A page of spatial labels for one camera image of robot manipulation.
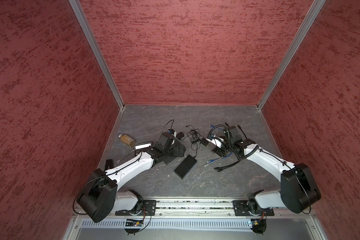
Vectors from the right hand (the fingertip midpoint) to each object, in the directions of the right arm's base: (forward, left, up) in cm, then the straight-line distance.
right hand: (215, 147), depth 88 cm
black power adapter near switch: (+14, +21, -7) cm, 26 cm away
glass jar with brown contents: (+8, +54, -3) cm, 55 cm away
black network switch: (-10, +19, -6) cm, 23 cm away
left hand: (-2, +22, +1) cm, 23 cm away
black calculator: (+5, +45, -4) cm, 46 cm away
